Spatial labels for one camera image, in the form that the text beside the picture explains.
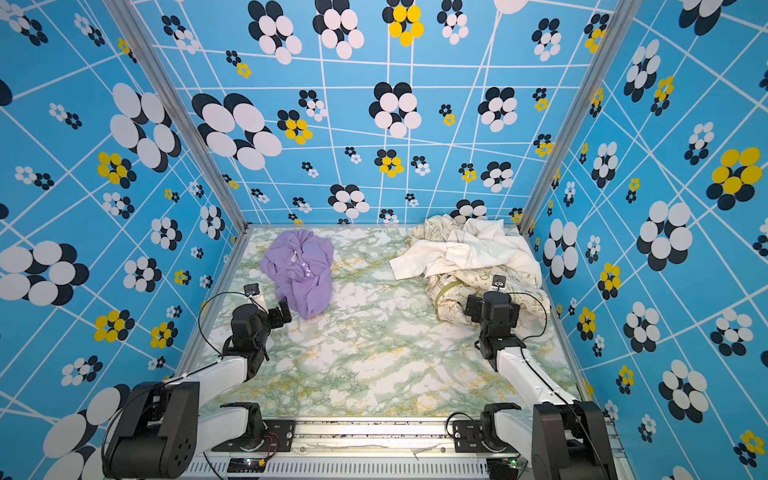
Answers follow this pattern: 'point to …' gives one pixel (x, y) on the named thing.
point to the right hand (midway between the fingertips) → (495, 298)
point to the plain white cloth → (473, 243)
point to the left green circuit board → (246, 465)
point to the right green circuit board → (503, 468)
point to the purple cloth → (299, 265)
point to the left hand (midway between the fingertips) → (271, 298)
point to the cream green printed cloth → (448, 289)
